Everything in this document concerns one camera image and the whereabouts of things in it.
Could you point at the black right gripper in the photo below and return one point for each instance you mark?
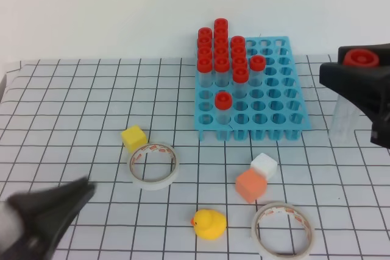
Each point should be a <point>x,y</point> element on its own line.
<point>371,83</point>

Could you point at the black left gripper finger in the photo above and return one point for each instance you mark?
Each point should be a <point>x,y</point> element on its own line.
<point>42,233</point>
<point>65,201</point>

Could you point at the red-capped test tube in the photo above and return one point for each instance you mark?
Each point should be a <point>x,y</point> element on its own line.
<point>346,113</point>

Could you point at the blue test tube rack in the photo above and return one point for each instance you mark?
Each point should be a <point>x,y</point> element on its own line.
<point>275,109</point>

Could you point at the red-capped tube rack column four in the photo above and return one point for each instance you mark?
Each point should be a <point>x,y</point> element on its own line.
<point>257,65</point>

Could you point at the red-capped tube column three front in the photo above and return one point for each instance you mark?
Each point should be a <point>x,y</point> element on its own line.
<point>240,80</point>

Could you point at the red-capped tube column three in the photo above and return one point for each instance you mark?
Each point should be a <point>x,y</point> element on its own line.
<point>237,41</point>
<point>240,80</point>

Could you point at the red-capped tube column three back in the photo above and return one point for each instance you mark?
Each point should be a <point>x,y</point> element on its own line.
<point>237,41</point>

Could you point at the red-capped tube column two front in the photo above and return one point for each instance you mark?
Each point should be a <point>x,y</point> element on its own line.
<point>221,67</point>

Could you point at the front red-capped tube in rack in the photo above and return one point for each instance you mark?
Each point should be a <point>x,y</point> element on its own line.
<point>223,103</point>

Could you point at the red-capped tube back top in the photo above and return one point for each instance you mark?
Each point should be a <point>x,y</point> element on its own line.
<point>221,23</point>

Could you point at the red-capped tube column one back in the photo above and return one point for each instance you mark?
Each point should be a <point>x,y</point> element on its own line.
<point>205,32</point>

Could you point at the yellow foam cube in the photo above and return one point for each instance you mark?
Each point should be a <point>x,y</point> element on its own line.
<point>133,138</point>

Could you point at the left white tape roll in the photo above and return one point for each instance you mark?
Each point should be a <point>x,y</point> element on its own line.
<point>153,166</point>

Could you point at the white tape roll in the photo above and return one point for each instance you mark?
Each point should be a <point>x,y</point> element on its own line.
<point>282,231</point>
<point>153,166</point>

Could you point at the white foam cube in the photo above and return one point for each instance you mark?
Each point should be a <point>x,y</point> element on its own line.
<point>264,165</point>

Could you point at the yellow rubber duck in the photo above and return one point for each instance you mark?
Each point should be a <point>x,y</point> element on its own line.
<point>209,224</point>

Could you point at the orange foam cube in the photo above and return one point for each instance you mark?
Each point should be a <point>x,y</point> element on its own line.
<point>250,185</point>

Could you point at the right white tape roll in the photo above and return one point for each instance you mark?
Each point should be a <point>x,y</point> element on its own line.
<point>282,231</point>

